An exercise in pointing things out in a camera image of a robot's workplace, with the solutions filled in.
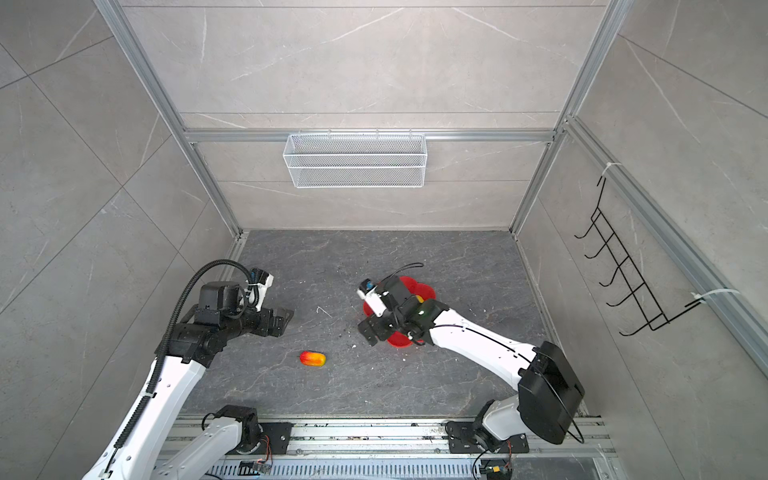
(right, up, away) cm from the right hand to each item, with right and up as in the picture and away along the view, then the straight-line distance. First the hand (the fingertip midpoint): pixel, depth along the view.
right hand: (373, 315), depth 81 cm
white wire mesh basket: (-7, +50, +19) cm, 54 cm away
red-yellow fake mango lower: (-18, -14, +4) cm, 23 cm away
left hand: (-25, +5, -6) cm, 26 cm away
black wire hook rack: (+60, +9, -17) cm, 63 cm away
